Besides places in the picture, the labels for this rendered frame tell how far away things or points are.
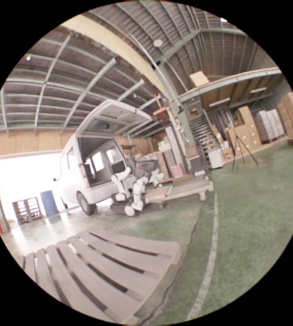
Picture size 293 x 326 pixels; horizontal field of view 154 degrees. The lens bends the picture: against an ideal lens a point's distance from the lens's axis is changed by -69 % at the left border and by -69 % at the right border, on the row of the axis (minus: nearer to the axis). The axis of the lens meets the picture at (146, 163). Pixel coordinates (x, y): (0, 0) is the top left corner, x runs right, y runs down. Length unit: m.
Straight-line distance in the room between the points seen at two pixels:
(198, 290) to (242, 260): 0.27
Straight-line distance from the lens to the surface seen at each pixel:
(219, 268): 0.71
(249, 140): 5.04
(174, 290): 0.67
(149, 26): 5.90
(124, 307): 0.56
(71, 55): 2.54
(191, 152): 3.26
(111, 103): 1.72
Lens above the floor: 0.60
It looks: 3 degrees up
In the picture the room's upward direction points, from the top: 17 degrees counter-clockwise
